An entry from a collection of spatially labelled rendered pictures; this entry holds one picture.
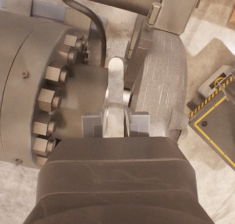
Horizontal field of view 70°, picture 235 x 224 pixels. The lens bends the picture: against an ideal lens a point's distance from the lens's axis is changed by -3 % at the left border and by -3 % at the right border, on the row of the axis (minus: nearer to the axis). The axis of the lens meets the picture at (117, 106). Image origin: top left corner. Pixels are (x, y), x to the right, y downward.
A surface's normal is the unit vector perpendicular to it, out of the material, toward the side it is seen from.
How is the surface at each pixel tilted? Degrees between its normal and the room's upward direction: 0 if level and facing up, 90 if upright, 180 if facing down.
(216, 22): 0
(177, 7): 22
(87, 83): 46
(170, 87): 32
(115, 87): 5
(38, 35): 55
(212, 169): 0
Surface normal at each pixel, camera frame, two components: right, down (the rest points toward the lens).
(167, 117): 0.10, -0.03
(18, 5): 0.00, 0.33
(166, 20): -0.10, 0.65
